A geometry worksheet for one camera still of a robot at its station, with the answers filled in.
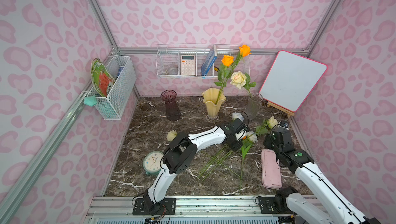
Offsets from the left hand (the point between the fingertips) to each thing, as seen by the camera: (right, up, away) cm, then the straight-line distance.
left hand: (236, 141), depth 91 cm
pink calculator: (-29, +46, +4) cm, 55 cm away
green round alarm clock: (-48, -10, -7) cm, 49 cm away
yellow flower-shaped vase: (-14, +19, +2) cm, 24 cm away
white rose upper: (+1, +14, +11) cm, 18 cm away
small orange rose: (+6, -2, +1) cm, 7 cm away
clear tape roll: (-40, +42, +6) cm, 58 cm away
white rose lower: (+9, +1, +2) cm, 10 cm away
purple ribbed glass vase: (-40, +17, +12) cm, 45 cm away
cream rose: (0, +34, -12) cm, 36 cm away
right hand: (+16, +5, -11) cm, 20 cm away
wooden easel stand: (+36, +17, +16) cm, 43 cm away
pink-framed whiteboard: (+32, +35, -1) cm, 48 cm away
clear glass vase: (+13, +22, +8) cm, 26 cm away
